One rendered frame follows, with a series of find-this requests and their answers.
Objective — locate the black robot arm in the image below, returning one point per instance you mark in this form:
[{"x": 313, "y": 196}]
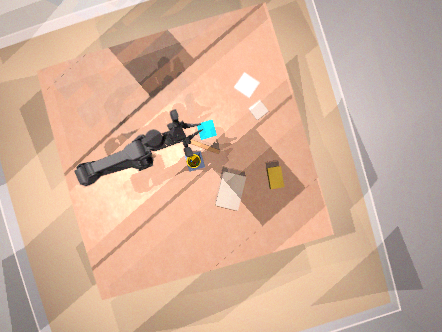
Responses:
[{"x": 135, "y": 155}]

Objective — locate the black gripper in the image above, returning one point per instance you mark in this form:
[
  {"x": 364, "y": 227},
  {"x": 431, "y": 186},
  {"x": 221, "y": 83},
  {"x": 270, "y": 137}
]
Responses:
[{"x": 186, "y": 141}]

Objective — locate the yellow rectangular block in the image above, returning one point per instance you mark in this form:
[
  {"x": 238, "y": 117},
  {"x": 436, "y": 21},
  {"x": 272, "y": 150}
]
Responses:
[{"x": 275, "y": 177}]

